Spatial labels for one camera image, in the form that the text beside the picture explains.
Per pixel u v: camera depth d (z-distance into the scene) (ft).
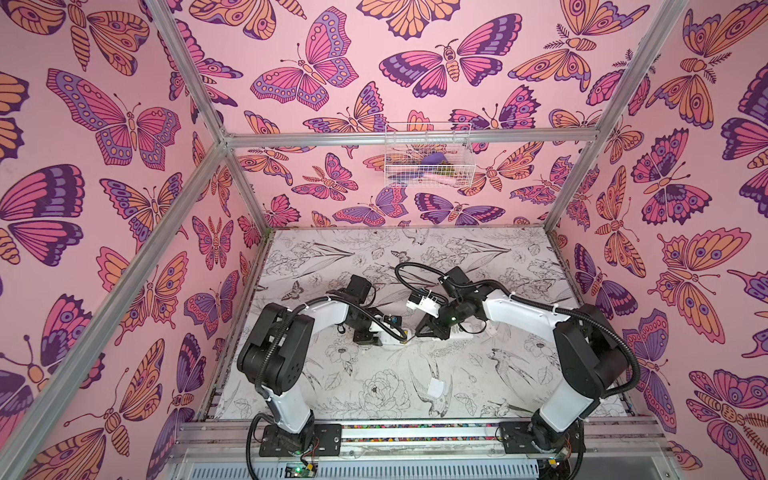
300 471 2.36
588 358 1.50
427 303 2.55
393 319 2.63
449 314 2.50
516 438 2.39
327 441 2.40
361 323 2.66
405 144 3.13
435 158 3.15
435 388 2.69
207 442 2.50
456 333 2.52
